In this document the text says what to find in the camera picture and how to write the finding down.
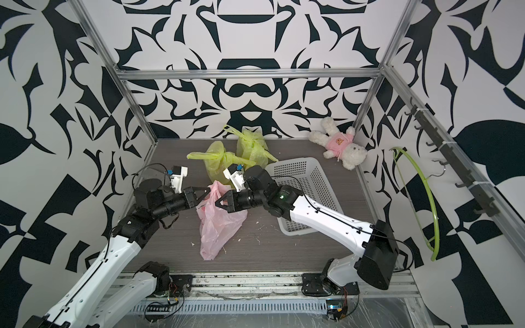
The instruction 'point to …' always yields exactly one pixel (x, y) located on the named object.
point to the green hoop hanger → (437, 240)
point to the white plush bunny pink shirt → (340, 145)
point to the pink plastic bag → (218, 225)
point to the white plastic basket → (305, 174)
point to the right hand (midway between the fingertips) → (215, 201)
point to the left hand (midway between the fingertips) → (208, 186)
